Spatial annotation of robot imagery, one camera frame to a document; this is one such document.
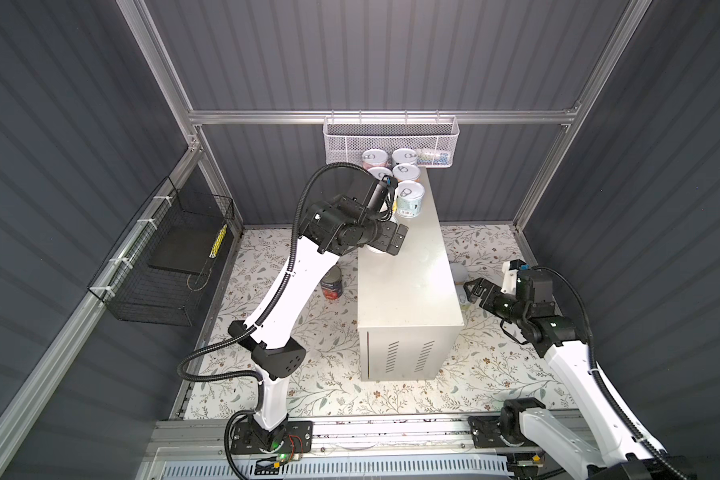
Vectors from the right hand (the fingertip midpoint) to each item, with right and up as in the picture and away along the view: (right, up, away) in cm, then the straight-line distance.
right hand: (481, 292), depth 79 cm
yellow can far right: (+2, +3, +26) cm, 27 cm away
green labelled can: (-6, -1, -3) cm, 6 cm away
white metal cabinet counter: (-22, -2, -21) cm, 31 cm away
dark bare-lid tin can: (-42, +1, +15) cm, 44 cm away
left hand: (-26, +17, -10) cm, 33 cm away
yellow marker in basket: (-71, +13, +1) cm, 72 cm away
